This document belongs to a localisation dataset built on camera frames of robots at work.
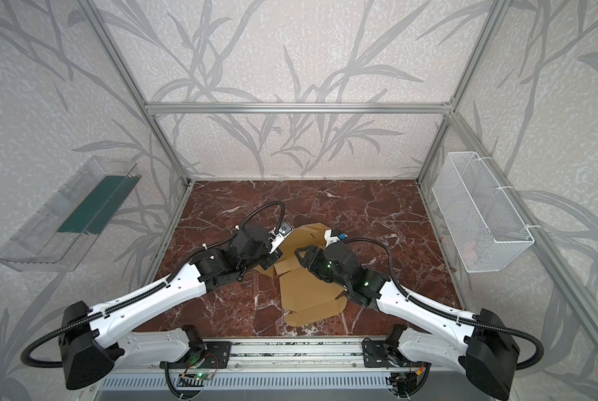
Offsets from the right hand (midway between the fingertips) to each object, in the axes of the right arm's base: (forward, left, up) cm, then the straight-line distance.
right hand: (297, 247), depth 74 cm
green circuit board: (-31, +31, -22) cm, 49 cm away
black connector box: (-32, -31, -22) cm, 50 cm away
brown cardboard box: (-7, 0, -19) cm, 21 cm away
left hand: (+5, +5, +1) cm, 7 cm away
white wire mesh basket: (-2, -48, +14) cm, 50 cm away
